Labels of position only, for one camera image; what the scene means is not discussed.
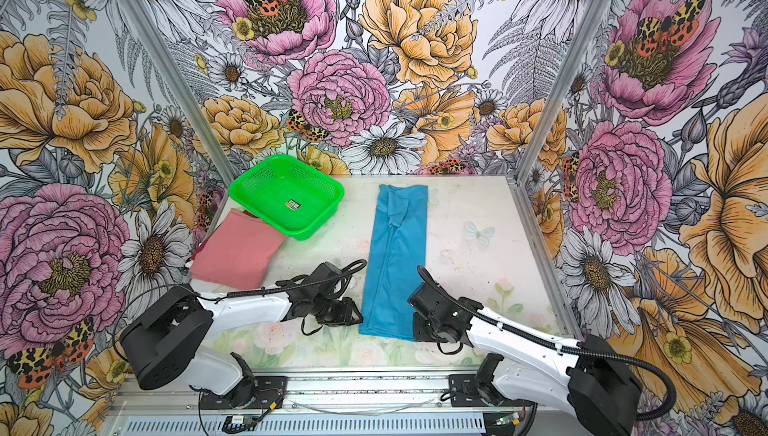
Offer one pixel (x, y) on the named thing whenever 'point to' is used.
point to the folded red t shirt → (239, 253)
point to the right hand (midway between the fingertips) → (422, 340)
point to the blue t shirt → (395, 263)
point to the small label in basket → (294, 205)
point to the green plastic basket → (289, 193)
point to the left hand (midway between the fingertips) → (355, 328)
